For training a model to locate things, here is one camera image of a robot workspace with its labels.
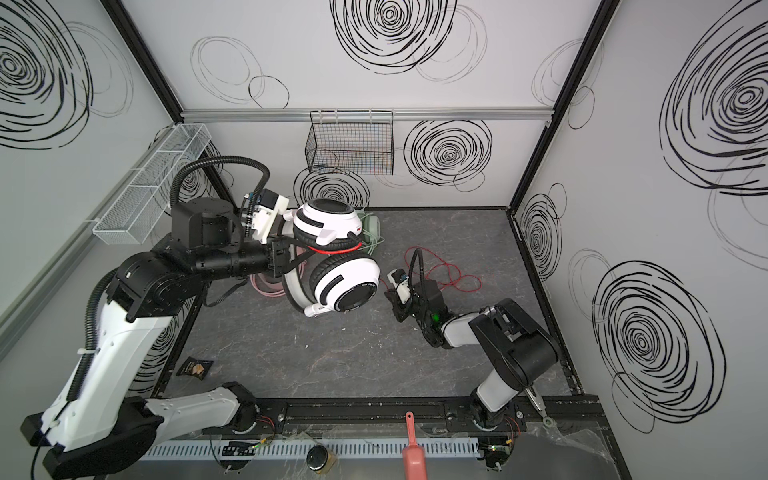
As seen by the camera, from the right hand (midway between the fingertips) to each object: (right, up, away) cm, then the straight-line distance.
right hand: (385, 293), depth 89 cm
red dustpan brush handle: (+7, -33, -22) cm, 40 cm away
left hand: (-13, +15, -34) cm, 39 cm away
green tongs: (+39, -25, -14) cm, 48 cm away
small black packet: (-52, -19, -8) cm, 56 cm away
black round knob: (-14, -28, -28) cm, 42 cm away
